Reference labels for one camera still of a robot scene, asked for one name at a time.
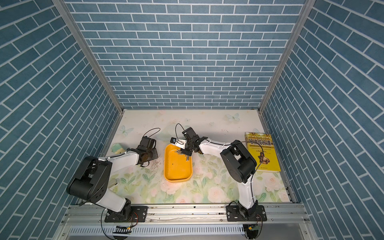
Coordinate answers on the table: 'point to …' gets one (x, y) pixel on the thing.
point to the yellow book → (262, 147)
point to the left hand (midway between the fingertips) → (157, 153)
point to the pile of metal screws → (179, 152)
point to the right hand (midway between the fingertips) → (183, 145)
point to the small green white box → (117, 148)
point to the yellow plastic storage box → (178, 166)
